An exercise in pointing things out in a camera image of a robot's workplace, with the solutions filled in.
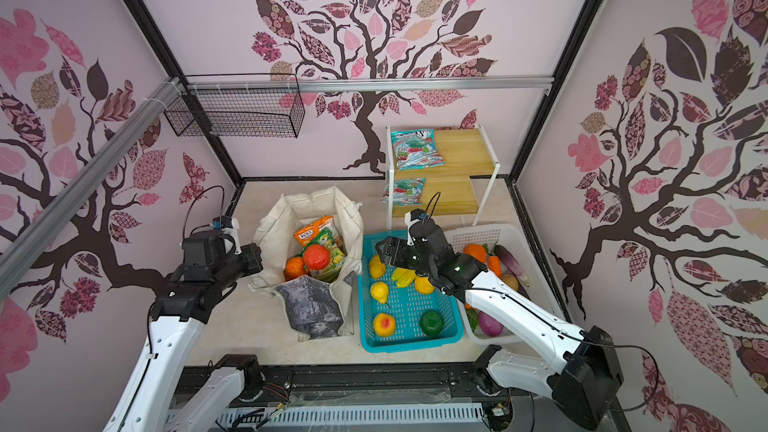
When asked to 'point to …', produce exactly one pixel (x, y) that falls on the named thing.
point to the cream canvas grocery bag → (314, 309)
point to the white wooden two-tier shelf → (448, 187)
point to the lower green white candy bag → (406, 192)
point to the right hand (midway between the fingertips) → (385, 245)
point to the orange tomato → (477, 251)
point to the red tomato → (316, 257)
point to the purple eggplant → (511, 263)
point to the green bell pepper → (431, 323)
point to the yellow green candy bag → (330, 239)
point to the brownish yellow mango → (376, 267)
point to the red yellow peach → (384, 325)
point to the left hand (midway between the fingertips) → (260, 254)
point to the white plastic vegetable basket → (506, 236)
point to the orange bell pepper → (293, 268)
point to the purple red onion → (489, 326)
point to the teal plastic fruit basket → (400, 310)
